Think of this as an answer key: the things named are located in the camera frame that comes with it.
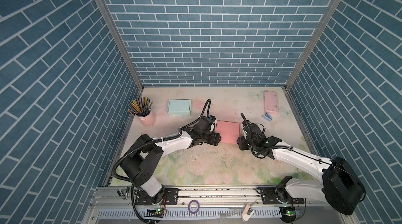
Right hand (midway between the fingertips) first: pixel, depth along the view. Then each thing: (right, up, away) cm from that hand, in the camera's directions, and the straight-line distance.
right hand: (237, 139), depth 87 cm
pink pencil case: (+30, +21, +27) cm, 45 cm away
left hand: (-12, +1, +1) cm, 12 cm away
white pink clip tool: (0, -29, -19) cm, 35 cm away
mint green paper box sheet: (-37, +17, +19) cm, 45 cm away
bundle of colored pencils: (-58, +18, +7) cm, 61 cm away
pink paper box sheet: (-3, +3, +7) cm, 9 cm away
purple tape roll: (-26, -27, -15) cm, 40 cm away
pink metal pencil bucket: (-53, +9, +7) cm, 54 cm away
